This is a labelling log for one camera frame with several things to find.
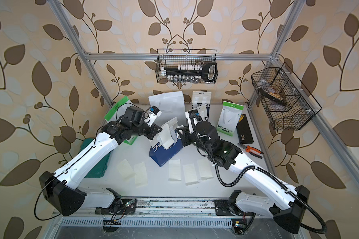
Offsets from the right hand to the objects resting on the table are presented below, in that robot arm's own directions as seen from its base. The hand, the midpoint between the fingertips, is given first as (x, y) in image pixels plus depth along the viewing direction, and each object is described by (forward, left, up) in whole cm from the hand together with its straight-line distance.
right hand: (179, 128), depth 68 cm
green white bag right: (+21, -32, -17) cm, 41 cm away
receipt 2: (-12, +23, -32) cm, 41 cm away
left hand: (+5, +11, -5) cm, 13 cm away
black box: (+16, -44, -30) cm, 55 cm away
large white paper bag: (+29, +5, -14) cm, 32 cm away
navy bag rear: (+30, -14, -10) cm, 35 cm away
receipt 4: (-8, -14, -32) cm, 36 cm away
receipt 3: (-7, +4, -32) cm, 33 cm away
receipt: (-5, +34, -33) cm, 48 cm away
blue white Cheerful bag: (-4, +12, -18) cm, 22 cm away
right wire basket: (+10, -55, +1) cm, 56 cm away
